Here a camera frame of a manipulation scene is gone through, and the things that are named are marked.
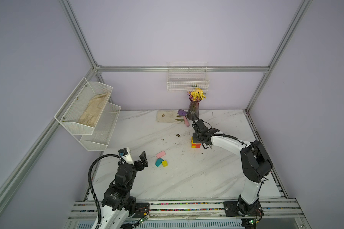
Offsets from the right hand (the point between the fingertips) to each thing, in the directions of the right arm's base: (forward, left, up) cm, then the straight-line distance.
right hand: (196, 136), depth 95 cm
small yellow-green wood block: (-17, +20, -5) cm, 27 cm away
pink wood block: (-10, +24, -8) cm, 27 cm away
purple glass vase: (+22, +1, +5) cm, 23 cm away
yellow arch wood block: (-8, +3, +5) cm, 10 cm away
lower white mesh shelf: (-6, +63, +5) cm, 63 cm away
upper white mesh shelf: (-1, +66, +24) cm, 71 cm away
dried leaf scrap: (+6, +13, -7) cm, 16 cm away
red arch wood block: (-4, -1, -4) cm, 6 cm away
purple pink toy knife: (+29, +8, -6) cm, 31 cm away
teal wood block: (-16, +25, -6) cm, 30 cm away
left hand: (-19, +35, +9) cm, 40 cm away
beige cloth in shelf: (-2, +59, +24) cm, 64 cm away
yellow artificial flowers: (+24, -1, +17) cm, 29 cm away
